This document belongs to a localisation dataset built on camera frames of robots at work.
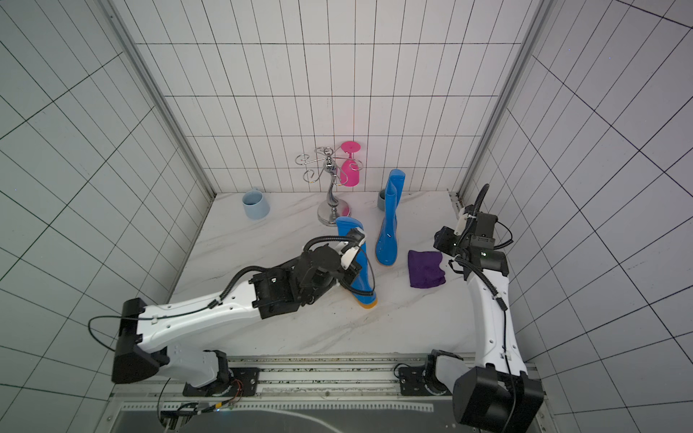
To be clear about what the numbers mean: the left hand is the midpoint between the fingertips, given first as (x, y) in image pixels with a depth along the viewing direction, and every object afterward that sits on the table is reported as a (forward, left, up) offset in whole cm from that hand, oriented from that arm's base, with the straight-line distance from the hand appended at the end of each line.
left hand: (350, 254), depth 68 cm
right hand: (+11, -28, -5) cm, 30 cm away
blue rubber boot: (+10, +2, -1) cm, 10 cm away
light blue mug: (+36, +39, -21) cm, 57 cm away
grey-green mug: (+40, -13, -22) cm, 47 cm away
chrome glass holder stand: (+38, +5, -4) cm, 38 cm away
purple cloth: (+10, -27, -26) cm, 38 cm away
